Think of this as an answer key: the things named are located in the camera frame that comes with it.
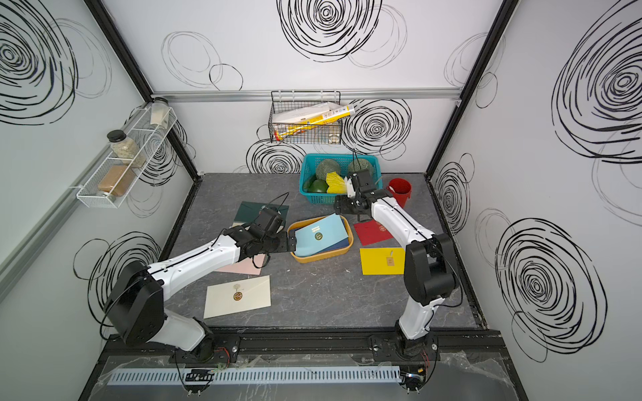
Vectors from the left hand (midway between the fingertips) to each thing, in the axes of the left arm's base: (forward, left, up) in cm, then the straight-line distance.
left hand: (286, 241), depth 86 cm
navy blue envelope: (+4, -20, -8) cm, 22 cm away
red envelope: (+11, -32, -9) cm, 35 cm away
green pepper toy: (+28, -9, -1) cm, 29 cm away
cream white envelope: (-16, +16, -11) cm, 25 cm away
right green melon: (+38, -28, +3) cm, 48 cm away
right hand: (+13, -20, +5) cm, 24 cm away
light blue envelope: (+6, -11, -5) cm, 14 cm away
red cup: (+25, -44, +2) cm, 50 cm away
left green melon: (+37, -13, +2) cm, 39 cm away
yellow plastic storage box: (-2, -14, -6) cm, 16 cm away
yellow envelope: (-2, -35, -9) cm, 37 cm away
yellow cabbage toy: (+29, -18, -1) cm, 34 cm away
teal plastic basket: (+42, -5, -3) cm, 43 cm away
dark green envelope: (+21, +21, -12) cm, 32 cm away
